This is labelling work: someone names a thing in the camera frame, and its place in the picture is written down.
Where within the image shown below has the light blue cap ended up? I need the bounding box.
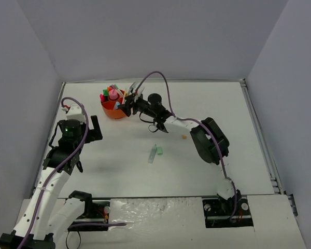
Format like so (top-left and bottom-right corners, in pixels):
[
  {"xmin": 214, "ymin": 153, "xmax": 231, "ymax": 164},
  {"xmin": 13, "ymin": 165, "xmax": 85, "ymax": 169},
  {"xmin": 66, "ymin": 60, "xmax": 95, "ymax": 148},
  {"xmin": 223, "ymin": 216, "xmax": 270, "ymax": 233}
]
[{"xmin": 114, "ymin": 102, "xmax": 120, "ymax": 109}]

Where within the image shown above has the pink-capped clear bottle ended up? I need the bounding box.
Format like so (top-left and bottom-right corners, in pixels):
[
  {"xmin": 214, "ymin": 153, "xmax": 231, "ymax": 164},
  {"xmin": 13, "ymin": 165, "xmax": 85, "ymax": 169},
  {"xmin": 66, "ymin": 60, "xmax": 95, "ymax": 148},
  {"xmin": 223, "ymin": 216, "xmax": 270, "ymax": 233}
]
[{"xmin": 108, "ymin": 89, "xmax": 120, "ymax": 101}]

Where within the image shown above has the light green highlighter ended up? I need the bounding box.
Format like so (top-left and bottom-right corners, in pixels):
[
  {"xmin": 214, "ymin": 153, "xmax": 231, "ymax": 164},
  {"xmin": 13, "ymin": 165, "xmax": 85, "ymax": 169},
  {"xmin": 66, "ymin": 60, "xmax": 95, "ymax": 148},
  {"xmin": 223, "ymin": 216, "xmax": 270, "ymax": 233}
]
[{"xmin": 148, "ymin": 144, "xmax": 157, "ymax": 164}]

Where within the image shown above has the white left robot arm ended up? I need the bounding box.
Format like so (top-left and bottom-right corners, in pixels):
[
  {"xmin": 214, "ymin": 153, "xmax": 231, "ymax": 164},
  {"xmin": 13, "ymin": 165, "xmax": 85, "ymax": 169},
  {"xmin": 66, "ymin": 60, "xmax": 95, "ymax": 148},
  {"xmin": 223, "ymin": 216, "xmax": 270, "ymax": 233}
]
[{"xmin": 0, "ymin": 115, "xmax": 103, "ymax": 248}]

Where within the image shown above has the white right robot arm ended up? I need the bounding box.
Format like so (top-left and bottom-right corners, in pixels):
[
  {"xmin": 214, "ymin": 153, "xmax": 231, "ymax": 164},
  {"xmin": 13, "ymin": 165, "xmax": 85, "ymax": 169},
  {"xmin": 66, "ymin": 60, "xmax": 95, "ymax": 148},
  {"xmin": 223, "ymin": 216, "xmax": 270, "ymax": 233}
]
[{"xmin": 118, "ymin": 93, "xmax": 238, "ymax": 214}]

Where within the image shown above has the orange round desk organizer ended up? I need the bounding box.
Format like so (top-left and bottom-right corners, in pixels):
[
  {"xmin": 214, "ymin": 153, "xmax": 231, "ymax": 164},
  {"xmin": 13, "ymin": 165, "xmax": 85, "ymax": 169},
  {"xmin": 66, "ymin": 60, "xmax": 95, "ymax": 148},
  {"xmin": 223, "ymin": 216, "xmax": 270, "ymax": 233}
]
[{"xmin": 101, "ymin": 90, "xmax": 126, "ymax": 119}]

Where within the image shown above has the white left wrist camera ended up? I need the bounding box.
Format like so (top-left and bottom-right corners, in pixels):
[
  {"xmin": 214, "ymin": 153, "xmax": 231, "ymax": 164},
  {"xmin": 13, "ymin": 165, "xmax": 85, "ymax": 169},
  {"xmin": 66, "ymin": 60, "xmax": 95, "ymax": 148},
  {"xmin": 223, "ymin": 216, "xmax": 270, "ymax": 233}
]
[{"xmin": 61, "ymin": 104, "xmax": 86, "ymax": 123}]

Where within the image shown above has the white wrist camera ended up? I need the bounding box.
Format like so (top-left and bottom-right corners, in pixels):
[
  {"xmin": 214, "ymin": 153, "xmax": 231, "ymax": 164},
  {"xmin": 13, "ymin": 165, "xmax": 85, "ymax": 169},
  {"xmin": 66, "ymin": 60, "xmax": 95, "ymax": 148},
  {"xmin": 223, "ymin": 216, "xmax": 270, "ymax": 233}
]
[
  {"xmin": 128, "ymin": 81, "xmax": 145, "ymax": 102},
  {"xmin": 61, "ymin": 104, "xmax": 86, "ymax": 123}
]

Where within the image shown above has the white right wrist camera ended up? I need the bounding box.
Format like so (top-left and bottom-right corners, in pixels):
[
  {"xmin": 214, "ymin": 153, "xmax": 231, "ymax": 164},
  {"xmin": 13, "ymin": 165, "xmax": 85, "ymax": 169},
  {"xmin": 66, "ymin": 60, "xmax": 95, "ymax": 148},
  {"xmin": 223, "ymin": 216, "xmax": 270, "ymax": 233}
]
[{"xmin": 128, "ymin": 81, "xmax": 145, "ymax": 102}]

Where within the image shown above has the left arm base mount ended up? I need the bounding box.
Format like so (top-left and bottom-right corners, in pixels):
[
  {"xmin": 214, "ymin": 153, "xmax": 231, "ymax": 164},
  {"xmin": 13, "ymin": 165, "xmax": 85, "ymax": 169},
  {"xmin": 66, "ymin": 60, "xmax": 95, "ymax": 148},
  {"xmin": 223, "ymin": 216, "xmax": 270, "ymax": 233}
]
[{"xmin": 60, "ymin": 198, "xmax": 111, "ymax": 247}]

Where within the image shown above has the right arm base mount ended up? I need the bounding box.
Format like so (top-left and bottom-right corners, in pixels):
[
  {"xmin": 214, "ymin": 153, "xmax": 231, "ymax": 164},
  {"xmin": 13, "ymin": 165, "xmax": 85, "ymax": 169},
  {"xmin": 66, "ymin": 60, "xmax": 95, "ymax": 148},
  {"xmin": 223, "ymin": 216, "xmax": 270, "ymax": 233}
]
[{"xmin": 202, "ymin": 197, "xmax": 253, "ymax": 228}]

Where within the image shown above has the aluminium table edge rail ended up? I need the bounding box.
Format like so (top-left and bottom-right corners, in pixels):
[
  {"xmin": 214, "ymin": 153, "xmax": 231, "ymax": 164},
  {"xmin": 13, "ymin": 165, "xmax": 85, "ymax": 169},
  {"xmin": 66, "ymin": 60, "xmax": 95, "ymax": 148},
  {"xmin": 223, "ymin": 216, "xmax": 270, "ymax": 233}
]
[{"xmin": 239, "ymin": 78, "xmax": 298, "ymax": 219}]

